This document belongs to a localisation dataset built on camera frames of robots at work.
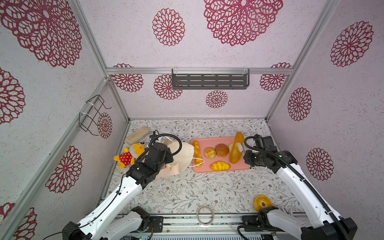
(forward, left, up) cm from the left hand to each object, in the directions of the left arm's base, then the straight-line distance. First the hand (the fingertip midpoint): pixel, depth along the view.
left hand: (167, 152), depth 77 cm
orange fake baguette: (+6, -39, -12) cm, 41 cm away
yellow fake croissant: (+1, -30, -17) cm, 34 cm away
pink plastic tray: (+8, -28, -19) cm, 35 cm away
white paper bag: (+2, -6, -12) cm, 14 cm away
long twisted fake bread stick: (+7, -17, -17) cm, 25 cm away
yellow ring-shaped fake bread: (+13, -38, -15) cm, 43 cm away
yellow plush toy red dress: (+6, +26, -14) cm, 31 cm away
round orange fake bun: (+12, -32, -16) cm, 38 cm away
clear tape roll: (-29, -17, -20) cm, 39 cm away
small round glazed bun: (+10, -24, -17) cm, 31 cm away
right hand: (-1, -41, -2) cm, 41 cm away
